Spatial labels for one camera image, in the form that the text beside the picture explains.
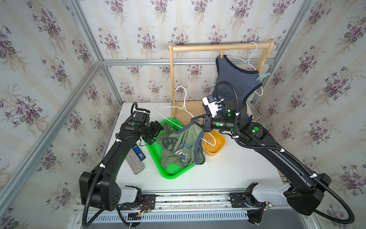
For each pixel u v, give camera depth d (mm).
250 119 952
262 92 1127
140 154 862
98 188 384
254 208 717
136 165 835
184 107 626
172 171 839
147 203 716
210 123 538
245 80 819
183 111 626
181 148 728
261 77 735
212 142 592
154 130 703
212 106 555
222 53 882
